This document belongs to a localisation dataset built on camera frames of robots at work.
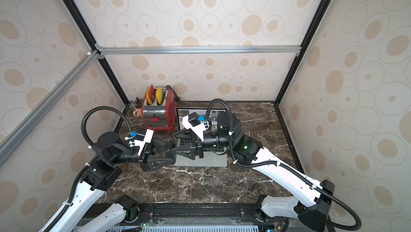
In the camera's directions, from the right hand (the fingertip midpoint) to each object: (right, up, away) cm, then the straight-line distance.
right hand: (173, 149), depth 51 cm
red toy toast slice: (-23, +25, +43) cm, 55 cm away
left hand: (0, -3, +2) cm, 4 cm away
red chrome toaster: (-16, +10, +42) cm, 46 cm away
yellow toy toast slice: (-18, +23, +45) cm, 54 cm away
